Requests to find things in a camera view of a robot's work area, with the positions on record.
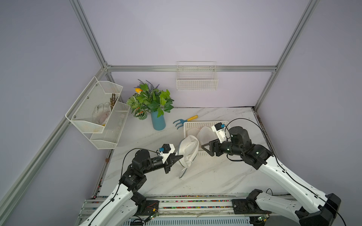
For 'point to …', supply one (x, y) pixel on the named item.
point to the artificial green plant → (148, 99)
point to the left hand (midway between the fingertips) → (180, 156)
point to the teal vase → (159, 123)
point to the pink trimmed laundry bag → (192, 131)
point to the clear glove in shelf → (101, 112)
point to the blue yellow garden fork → (182, 121)
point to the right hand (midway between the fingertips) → (207, 146)
